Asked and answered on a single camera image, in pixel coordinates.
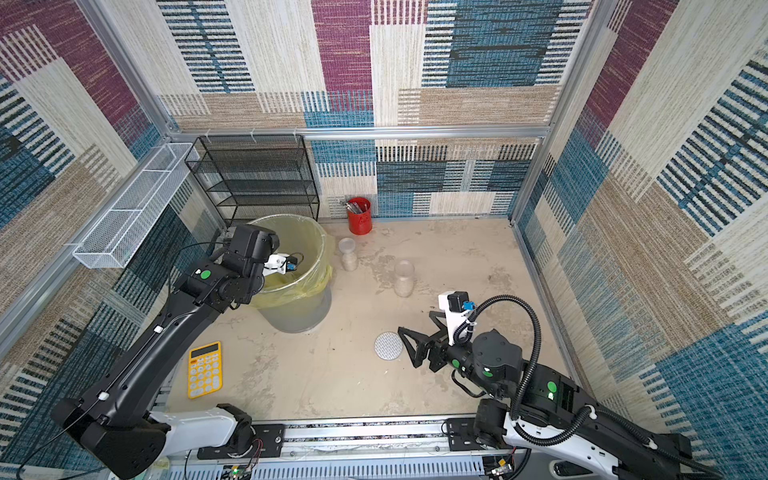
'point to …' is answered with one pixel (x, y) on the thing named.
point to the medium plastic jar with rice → (404, 283)
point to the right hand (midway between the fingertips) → (418, 327)
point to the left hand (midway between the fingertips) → (229, 248)
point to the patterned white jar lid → (388, 346)
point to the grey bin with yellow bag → (301, 301)
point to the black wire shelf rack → (257, 175)
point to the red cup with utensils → (360, 215)
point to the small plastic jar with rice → (349, 259)
